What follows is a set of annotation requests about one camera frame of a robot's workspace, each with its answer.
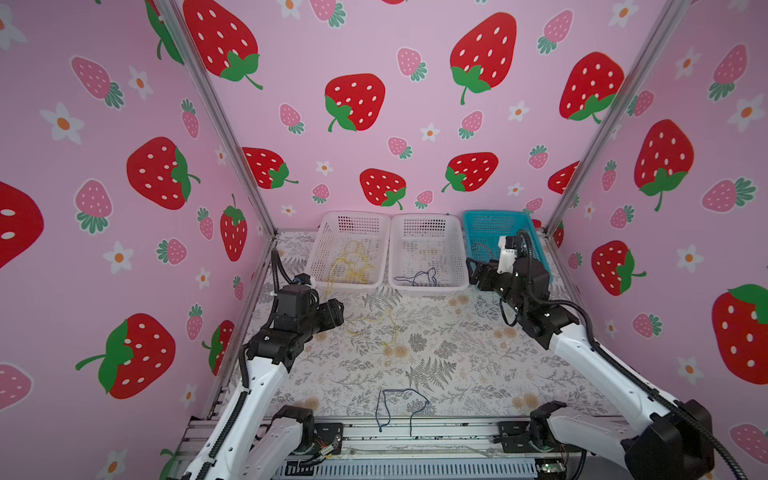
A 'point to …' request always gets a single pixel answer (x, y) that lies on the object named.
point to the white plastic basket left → (333, 230)
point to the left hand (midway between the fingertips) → (332, 306)
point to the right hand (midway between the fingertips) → (477, 260)
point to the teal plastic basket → (483, 229)
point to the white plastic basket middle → (427, 252)
